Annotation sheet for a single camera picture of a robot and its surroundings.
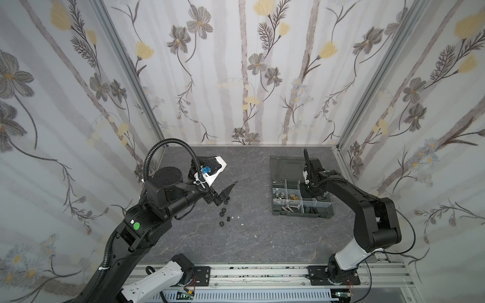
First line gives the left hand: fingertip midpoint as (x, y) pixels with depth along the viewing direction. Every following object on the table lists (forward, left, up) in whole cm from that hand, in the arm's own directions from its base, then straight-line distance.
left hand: (225, 169), depth 55 cm
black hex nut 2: (+5, +6, -43) cm, 44 cm away
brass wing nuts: (+13, -31, -42) cm, 54 cm away
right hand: (+13, -37, -36) cm, 53 cm away
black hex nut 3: (+7, +5, -44) cm, 44 cm away
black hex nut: (0, +5, -43) cm, 44 cm away
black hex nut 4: (+2, +2, -43) cm, 43 cm away
